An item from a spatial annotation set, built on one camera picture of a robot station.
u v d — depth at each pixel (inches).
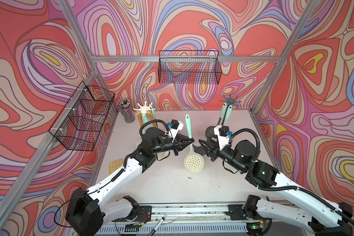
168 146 23.6
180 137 24.4
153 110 26.1
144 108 26.0
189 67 37.9
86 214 15.1
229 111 27.1
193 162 28.3
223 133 19.7
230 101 27.3
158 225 27.3
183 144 25.6
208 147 22.1
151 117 26.2
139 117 25.9
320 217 16.1
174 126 22.9
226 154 21.5
